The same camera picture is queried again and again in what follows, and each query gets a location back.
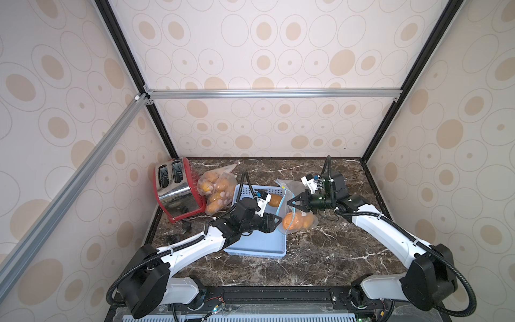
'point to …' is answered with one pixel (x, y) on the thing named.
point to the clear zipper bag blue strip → (290, 188)
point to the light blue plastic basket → (272, 245)
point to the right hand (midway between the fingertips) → (295, 201)
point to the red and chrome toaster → (176, 188)
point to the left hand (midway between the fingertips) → (283, 219)
